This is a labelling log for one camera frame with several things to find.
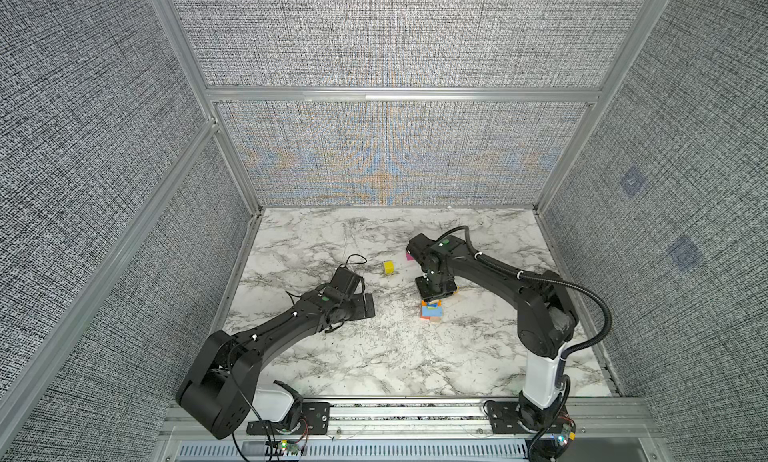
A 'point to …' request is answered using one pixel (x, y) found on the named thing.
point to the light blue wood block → (432, 311)
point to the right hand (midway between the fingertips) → (430, 295)
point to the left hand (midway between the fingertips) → (361, 309)
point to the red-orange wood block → (424, 317)
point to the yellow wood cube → (389, 267)
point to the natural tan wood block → (436, 318)
